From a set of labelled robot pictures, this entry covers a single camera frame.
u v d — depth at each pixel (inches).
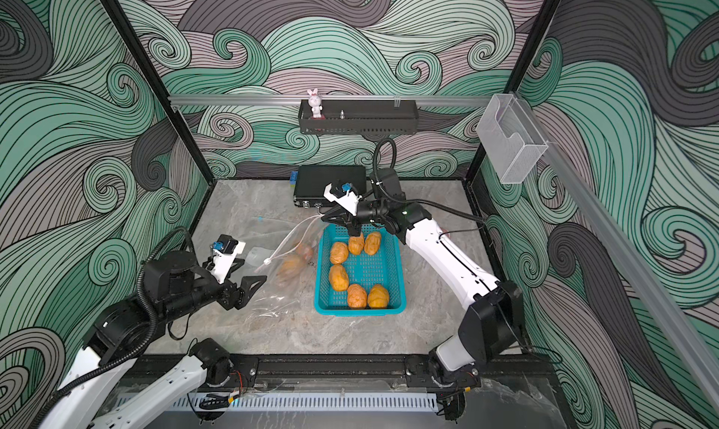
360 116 37.3
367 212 24.9
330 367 29.4
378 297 32.2
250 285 21.5
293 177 46.5
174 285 17.4
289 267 33.7
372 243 37.3
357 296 32.4
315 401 27.5
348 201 24.2
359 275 36.5
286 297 34.3
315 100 35.3
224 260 21.0
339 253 36.3
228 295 21.3
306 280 35.7
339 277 33.6
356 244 37.2
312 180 45.5
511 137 30.7
